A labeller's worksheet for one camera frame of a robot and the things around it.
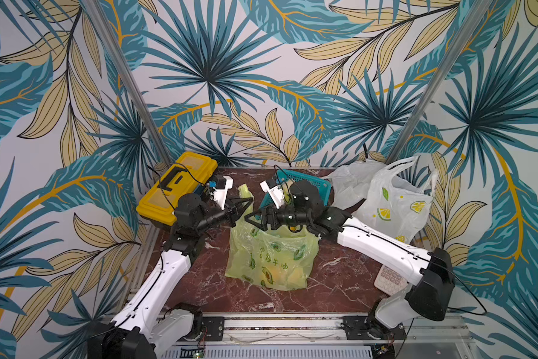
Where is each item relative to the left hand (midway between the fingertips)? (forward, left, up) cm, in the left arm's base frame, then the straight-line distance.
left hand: (250, 202), depth 69 cm
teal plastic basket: (+25, -31, -23) cm, 46 cm away
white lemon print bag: (+9, -55, -15) cm, 57 cm away
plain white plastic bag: (+26, -42, -19) cm, 54 cm away
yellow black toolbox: (+24, +28, -14) cm, 40 cm away
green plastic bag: (-13, -9, -12) cm, 20 cm away
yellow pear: (-16, -8, -15) cm, 24 cm away
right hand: (-4, 0, -1) cm, 4 cm away
